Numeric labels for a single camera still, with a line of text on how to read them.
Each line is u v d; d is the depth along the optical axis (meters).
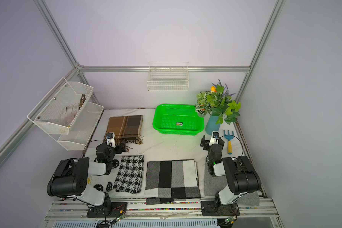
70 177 0.46
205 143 0.82
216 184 0.79
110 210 0.71
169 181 0.82
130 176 0.82
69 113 0.78
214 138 0.78
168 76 0.95
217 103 0.81
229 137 1.02
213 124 1.00
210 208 0.73
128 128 1.05
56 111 0.76
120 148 0.88
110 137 0.80
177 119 1.14
